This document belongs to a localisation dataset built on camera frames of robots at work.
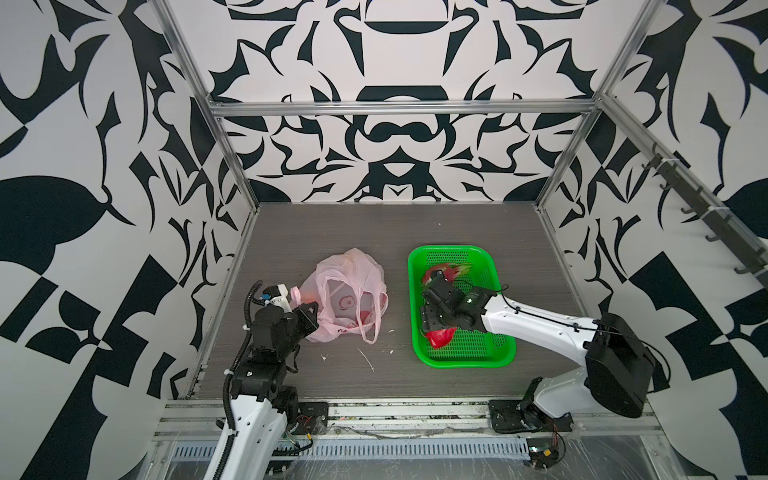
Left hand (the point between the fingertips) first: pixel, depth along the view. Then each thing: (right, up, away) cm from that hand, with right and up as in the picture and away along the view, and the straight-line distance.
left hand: (318, 299), depth 78 cm
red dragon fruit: (+37, +6, +15) cm, 40 cm away
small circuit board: (+54, -34, -7) cm, 64 cm away
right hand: (+31, -5, +6) cm, 32 cm away
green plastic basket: (+41, -15, +7) cm, 44 cm away
